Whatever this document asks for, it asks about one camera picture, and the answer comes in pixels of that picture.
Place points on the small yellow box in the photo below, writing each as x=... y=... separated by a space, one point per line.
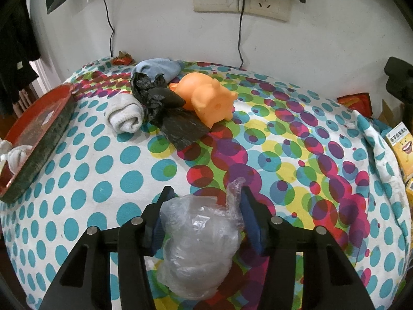
x=409 y=193

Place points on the yellow white medicine box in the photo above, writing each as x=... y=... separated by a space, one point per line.
x=400 y=141

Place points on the white wall socket plate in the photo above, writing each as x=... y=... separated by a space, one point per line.
x=274 y=9

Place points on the red packet at wall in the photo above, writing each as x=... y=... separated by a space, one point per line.
x=360 y=102

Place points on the white plastic bag bundle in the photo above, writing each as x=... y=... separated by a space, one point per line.
x=14 y=156

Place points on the clear plastic bag bundle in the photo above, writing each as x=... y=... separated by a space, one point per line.
x=202 y=238

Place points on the red orange snack wrapper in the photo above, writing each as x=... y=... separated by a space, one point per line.
x=123 y=58

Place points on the black stand on right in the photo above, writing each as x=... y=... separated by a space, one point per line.
x=399 y=83

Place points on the polka dot bed sheet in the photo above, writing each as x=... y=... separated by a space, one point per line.
x=309 y=159

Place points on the round red wooden tray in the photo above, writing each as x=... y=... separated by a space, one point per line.
x=41 y=127

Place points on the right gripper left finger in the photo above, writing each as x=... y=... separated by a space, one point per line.
x=154 y=232

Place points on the light blue cloth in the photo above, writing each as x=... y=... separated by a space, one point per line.
x=152 y=67

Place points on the black plastic bag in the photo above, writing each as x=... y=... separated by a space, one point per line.
x=164 y=109

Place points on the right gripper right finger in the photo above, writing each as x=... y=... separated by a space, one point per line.
x=257 y=222

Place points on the white sock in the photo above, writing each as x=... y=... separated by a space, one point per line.
x=124 y=114

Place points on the orange rubber pig toy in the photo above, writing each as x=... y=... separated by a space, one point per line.
x=207 y=97

